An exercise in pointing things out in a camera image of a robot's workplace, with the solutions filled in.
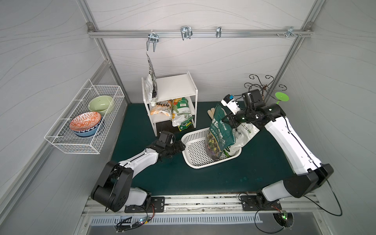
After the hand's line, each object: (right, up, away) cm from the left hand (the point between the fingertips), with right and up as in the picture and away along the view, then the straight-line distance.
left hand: (182, 148), depth 88 cm
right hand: (+22, +19, -15) cm, 33 cm away
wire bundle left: (-28, -33, -19) cm, 47 cm away
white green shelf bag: (-1, +23, 0) cm, 23 cm away
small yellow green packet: (+1, +13, +13) cm, 19 cm away
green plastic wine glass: (+55, +31, -9) cm, 64 cm away
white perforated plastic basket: (+7, -3, +5) cm, 9 cm away
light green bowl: (-41, +26, -15) cm, 51 cm away
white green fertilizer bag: (+34, +10, -7) cm, 36 cm away
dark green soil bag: (+20, +10, -16) cm, 27 cm away
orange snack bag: (-10, +25, -3) cm, 27 cm away
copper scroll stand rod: (+49, +37, -2) cm, 62 cm away
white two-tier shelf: (-8, +36, -4) cm, 37 cm away
